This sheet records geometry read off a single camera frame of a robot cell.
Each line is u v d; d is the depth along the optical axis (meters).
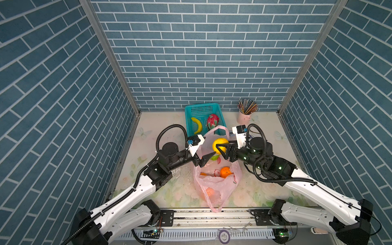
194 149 0.58
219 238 0.68
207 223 0.74
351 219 0.39
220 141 0.65
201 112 1.16
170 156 0.50
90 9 0.71
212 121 1.05
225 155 0.60
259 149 0.49
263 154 0.47
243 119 1.08
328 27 0.77
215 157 0.64
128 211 0.47
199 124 1.09
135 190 0.47
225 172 0.85
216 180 0.72
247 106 1.08
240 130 0.58
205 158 0.59
